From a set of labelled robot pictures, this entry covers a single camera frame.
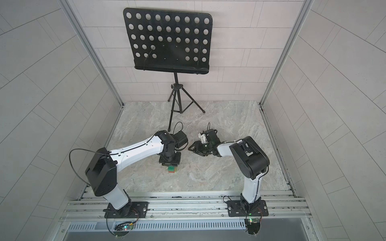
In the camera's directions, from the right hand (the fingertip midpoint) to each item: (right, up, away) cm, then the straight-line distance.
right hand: (191, 150), depth 91 cm
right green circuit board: (+29, -28, -25) cm, 47 cm away
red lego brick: (-10, -8, -14) cm, 19 cm away
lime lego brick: (-10, -7, -13) cm, 18 cm away
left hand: (-7, -6, -11) cm, 14 cm away
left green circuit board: (-29, -29, -25) cm, 48 cm away
